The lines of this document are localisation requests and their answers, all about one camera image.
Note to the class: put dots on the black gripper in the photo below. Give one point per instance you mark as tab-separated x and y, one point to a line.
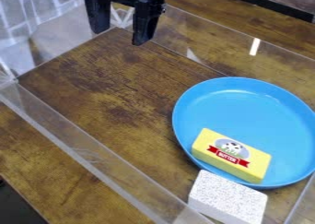
146	17

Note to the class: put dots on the yellow butter block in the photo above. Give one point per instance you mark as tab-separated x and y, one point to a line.
231	156

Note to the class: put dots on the blue round tray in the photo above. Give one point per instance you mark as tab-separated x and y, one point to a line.
261	115

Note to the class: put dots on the white speckled foam block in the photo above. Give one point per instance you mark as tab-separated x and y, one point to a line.
226	201

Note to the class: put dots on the clear acrylic enclosure wall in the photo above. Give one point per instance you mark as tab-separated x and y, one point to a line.
89	150

